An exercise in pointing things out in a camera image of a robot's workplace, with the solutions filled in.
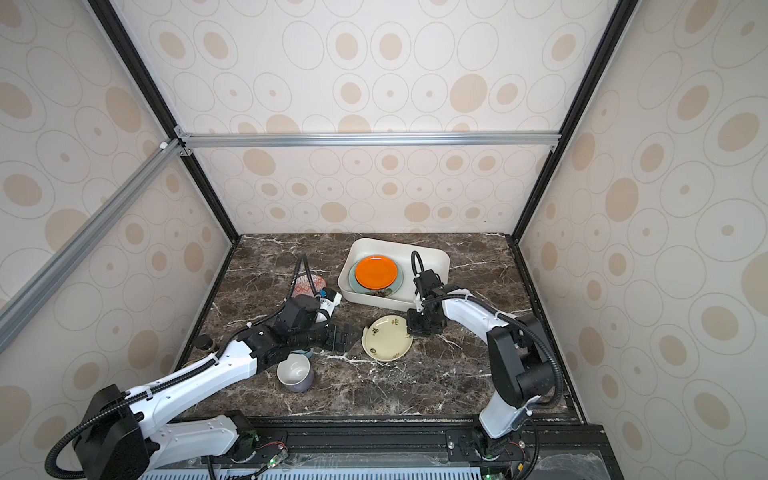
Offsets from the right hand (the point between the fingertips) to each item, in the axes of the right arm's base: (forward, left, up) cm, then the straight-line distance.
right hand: (412, 331), depth 90 cm
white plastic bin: (+10, +2, +3) cm, 10 cm away
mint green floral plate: (+16, +9, -3) cm, 19 cm away
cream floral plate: (-1, +8, -1) cm, 8 cm away
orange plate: (+24, +12, -1) cm, 26 cm away
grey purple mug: (-11, +34, -3) cm, 36 cm away
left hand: (-6, +15, +12) cm, 20 cm away
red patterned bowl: (+16, +36, +1) cm, 39 cm away
